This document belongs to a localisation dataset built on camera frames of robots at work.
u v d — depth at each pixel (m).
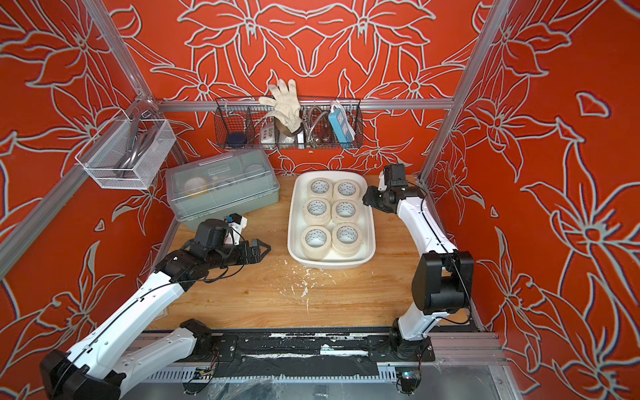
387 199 0.63
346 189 1.10
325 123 0.91
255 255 0.66
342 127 0.88
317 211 1.05
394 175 0.67
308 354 0.73
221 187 0.92
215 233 0.57
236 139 0.96
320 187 1.10
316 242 0.95
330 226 0.99
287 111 0.90
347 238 0.98
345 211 1.06
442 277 0.45
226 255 0.61
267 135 0.94
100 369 0.39
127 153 0.76
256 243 0.67
